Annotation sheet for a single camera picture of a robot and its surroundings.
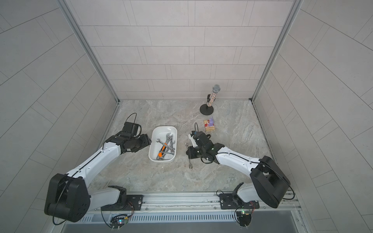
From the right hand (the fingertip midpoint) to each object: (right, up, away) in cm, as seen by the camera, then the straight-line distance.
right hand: (186, 153), depth 82 cm
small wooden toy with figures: (+15, +14, +17) cm, 27 cm away
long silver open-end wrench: (+2, -5, -4) cm, 7 cm away
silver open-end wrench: (-9, 0, +7) cm, 11 cm away
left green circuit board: (-30, -26, -17) cm, 43 cm away
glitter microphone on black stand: (+14, +26, +29) cm, 41 cm away
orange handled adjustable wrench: (-15, -2, +5) cm, 16 cm away
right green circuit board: (+29, -27, -14) cm, 42 cm away
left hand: (-21, +6, +4) cm, 22 cm away
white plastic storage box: (-18, +10, +13) cm, 25 cm away
